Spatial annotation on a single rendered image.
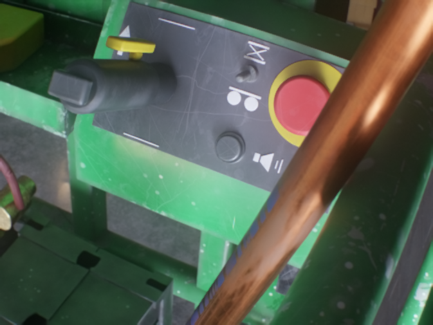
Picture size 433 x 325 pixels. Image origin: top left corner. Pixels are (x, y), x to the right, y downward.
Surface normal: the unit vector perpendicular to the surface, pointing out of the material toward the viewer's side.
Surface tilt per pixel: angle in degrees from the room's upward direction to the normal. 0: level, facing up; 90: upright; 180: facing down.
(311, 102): 58
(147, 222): 0
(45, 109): 90
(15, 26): 0
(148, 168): 90
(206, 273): 90
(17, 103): 90
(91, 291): 0
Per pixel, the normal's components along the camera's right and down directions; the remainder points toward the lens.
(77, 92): -0.33, 0.11
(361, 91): -0.59, 0.48
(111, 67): 0.74, -0.59
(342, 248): -0.07, -0.78
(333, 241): -0.35, -0.81
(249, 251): -0.77, 0.29
